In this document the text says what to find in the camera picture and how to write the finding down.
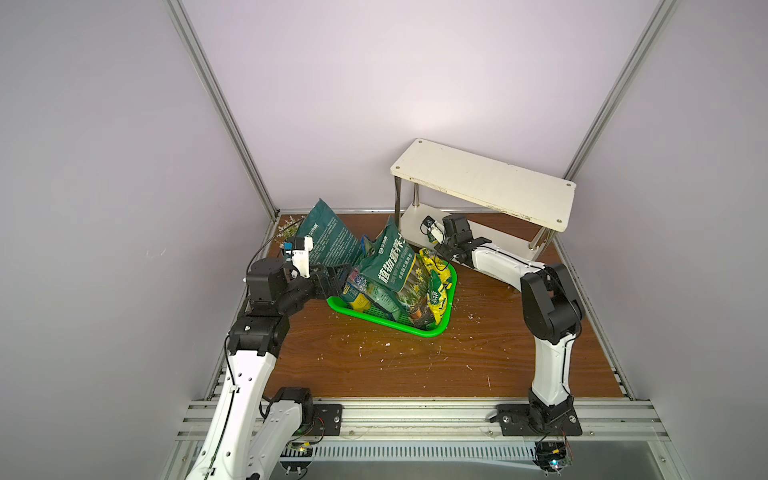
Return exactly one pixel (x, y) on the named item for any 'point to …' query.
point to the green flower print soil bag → (392, 261)
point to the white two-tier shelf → (512, 208)
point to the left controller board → (296, 457)
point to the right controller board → (551, 456)
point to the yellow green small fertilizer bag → (440, 283)
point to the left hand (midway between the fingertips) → (339, 266)
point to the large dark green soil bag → (332, 243)
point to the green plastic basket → (433, 331)
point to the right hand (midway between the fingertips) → (450, 228)
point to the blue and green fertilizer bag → (378, 295)
